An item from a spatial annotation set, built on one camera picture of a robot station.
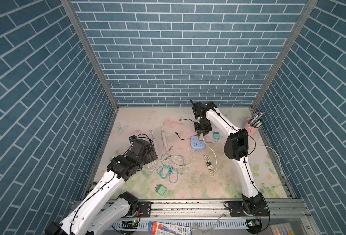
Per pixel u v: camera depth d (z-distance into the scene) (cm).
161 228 68
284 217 74
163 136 101
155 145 97
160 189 79
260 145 101
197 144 96
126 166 49
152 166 89
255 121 96
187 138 102
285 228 68
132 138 67
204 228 69
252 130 97
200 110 74
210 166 88
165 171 87
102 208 45
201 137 93
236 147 62
